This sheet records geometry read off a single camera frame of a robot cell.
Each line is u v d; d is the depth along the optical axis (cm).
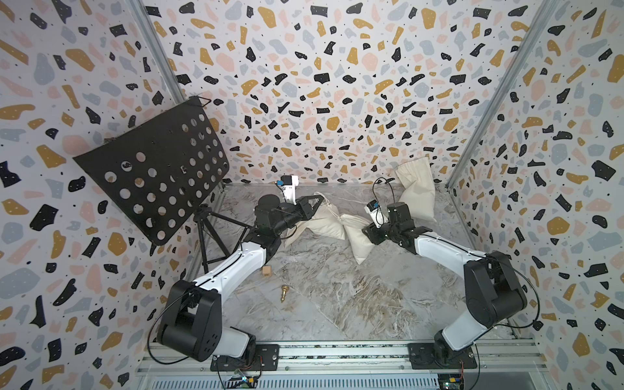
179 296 44
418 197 108
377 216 80
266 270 90
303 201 69
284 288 87
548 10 71
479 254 51
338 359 75
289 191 71
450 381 72
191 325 42
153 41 75
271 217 62
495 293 46
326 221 96
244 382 71
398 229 73
